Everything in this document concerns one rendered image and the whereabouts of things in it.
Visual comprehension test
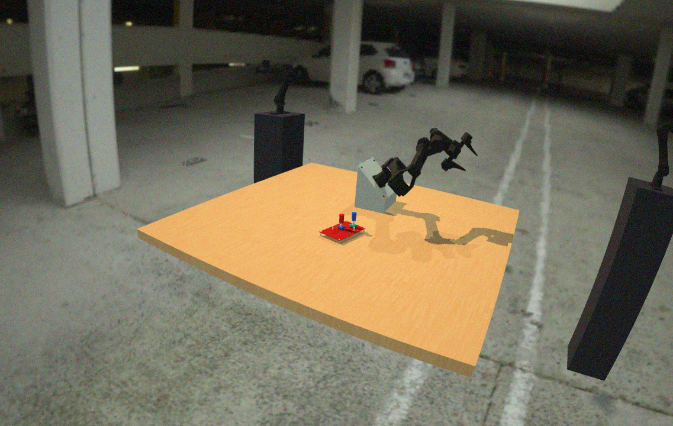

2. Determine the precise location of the red circuit board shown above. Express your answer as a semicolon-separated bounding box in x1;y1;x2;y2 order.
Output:
320;212;366;244

